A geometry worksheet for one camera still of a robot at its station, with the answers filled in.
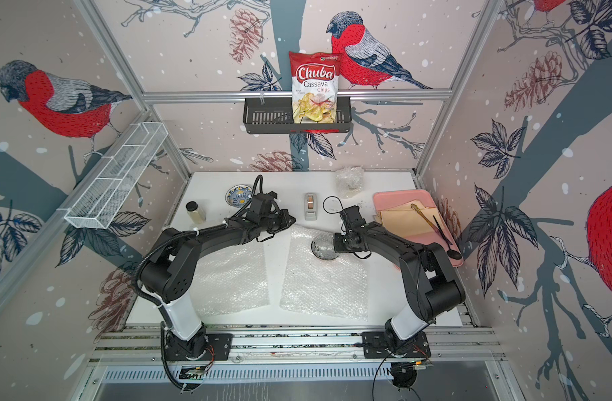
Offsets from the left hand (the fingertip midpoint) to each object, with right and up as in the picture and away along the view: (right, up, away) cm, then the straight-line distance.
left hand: (301, 215), depth 92 cm
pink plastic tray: (+38, +6, +19) cm, 43 cm away
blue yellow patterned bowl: (-30, +7, +19) cm, 36 cm away
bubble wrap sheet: (+21, +14, +18) cm, 31 cm away
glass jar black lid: (-43, +1, +6) cm, 44 cm away
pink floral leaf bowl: (+8, -12, +2) cm, 15 cm away
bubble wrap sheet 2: (+13, -25, -6) cm, 28 cm away
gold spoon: (+49, +2, +15) cm, 51 cm away
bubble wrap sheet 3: (-25, -23, -4) cm, 34 cm away
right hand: (+14, -11, +1) cm, 18 cm away
